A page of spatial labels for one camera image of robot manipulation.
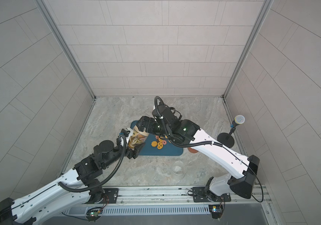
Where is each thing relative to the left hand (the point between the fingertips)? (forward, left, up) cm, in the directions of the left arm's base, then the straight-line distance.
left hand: (141, 138), depth 71 cm
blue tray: (+3, -17, -19) cm, 25 cm away
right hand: (+1, -1, +9) cm, 9 cm away
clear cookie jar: (-9, -20, -20) cm, 30 cm away
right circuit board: (-28, -38, -20) cm, 51 cm away
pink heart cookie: (+7, -12, -18) cm, 23 cm away
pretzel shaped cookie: (+5, -9, -19) cm, 21 cm away
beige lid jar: (-2, +1, +4) cm, 5 cm away
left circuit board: (-30, +21, -18) cm, 41 cm away
